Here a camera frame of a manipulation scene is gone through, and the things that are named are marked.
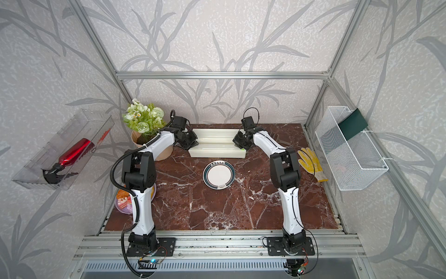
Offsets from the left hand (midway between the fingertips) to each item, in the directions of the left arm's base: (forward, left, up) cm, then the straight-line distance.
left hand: (200, 140), depth 101 cm
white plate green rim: (-17, -12, -9) cm, 23 cm away
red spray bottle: (-35, +43, +23) cm, 60 cm away
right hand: (-1, -20, 0) cm, 20 cm away
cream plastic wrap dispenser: (0, -9, -2) cm, 9 cm away
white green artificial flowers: (-1, +25, +18) cm, 31 cm away
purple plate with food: (-33, +34, -6) cm, 48 cm away
